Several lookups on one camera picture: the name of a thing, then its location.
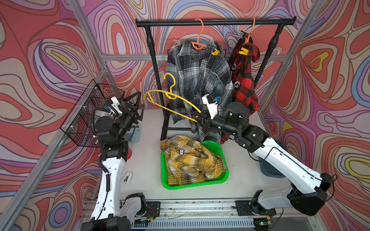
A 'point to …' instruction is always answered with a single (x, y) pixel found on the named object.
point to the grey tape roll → (101, 113)
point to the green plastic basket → (216, 148)
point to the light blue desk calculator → (136, 138)
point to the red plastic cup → (129, 153)
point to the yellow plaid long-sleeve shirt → (187, 161)
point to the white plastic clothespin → (181, 151)
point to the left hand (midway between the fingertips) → (145, 100)
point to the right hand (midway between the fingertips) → (193, 117)
